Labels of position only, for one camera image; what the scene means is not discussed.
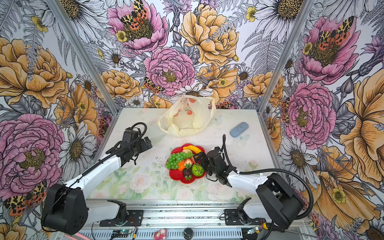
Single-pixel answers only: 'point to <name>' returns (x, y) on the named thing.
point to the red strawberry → (188, 162)
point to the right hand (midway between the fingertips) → (197, 164)
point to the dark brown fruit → (187, 173)
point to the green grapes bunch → (175, 158)
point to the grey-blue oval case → (238, 129)
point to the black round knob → (188, 233)
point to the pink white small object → (160, 234)
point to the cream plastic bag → (188, 115)
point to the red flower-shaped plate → (177, 174)
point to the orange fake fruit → (181, 165)
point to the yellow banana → (192, 148)
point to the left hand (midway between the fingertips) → (143, 148)
